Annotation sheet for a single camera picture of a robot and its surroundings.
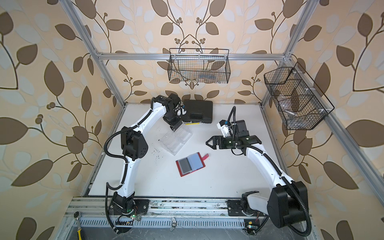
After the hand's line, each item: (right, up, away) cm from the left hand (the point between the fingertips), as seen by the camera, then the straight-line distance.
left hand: (173, 122), depth 94 cm
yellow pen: (+12, -1, +15) cm, 19 cm away
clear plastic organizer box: (0, -12, 0) cm, 12 cm away
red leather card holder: (+12, -25, -5) cm, 28 cm away
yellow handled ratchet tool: (-43, -45, -22) cm, 66 cm away
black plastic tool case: (+16, +9, +22) cm, 29 cm away
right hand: (+24, -11, -13) cm, 29 cm away
